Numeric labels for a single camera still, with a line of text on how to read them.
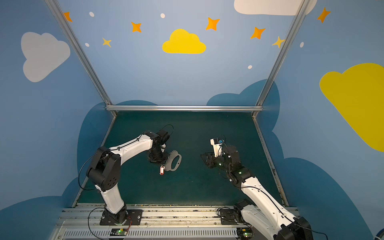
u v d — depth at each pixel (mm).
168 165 922
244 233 715
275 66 929
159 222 733
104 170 480
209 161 691
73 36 785
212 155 691
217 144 700
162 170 906
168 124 852
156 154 776
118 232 707
